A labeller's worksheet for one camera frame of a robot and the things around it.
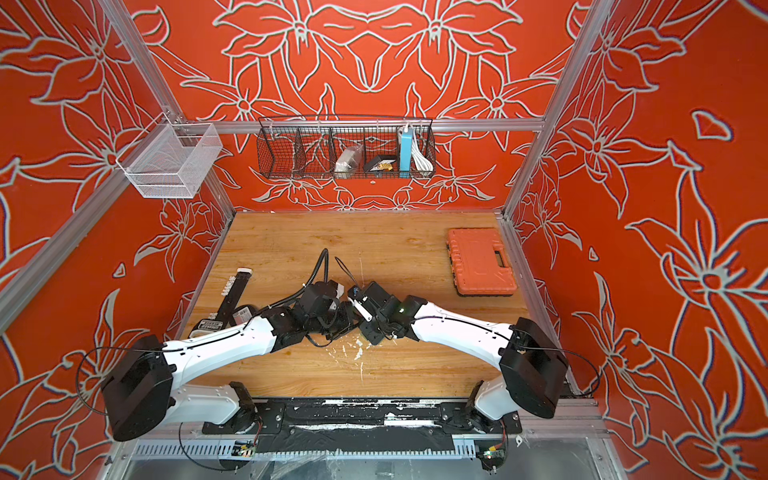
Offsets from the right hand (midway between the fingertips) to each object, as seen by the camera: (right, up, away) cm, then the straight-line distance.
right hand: (362, 326), depth 80 cm
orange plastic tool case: (+38, +16, +17) cm, 45 cm away
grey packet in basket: (-5, +49, +11) cm, 50 cm away
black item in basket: (+6, +47, +7) cm, 48 cm away
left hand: (+2, +2, -2) cm, 4 cm away
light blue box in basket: (+13, +48, +9) cm, 50 cm away
